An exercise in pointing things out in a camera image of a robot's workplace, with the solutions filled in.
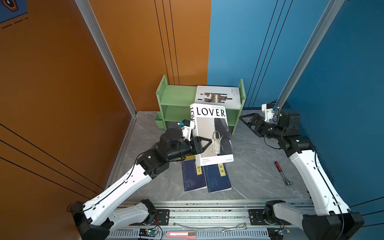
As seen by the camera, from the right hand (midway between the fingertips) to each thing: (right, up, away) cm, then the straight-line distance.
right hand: (241, 121), depth 69 cm
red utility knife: (-25, -52, -1) cm, 58 cm away
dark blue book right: (-9, -32, +16) cm, 37 cm away
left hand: (-15, -8, -7) cm, 19 cm away
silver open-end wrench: (-4, -51, +1) cm, 51 cm away
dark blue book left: (-23, -31, +17) cm, 43 cm away
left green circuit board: (-46, -53, +2) cm, 70 cm away
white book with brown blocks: (-2, +15, +18) cm, 23 cm away
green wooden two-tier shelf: (-35, +11, +21) cm, 42 cm away
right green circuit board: (+17, -53, +1) cm, 56 cm away
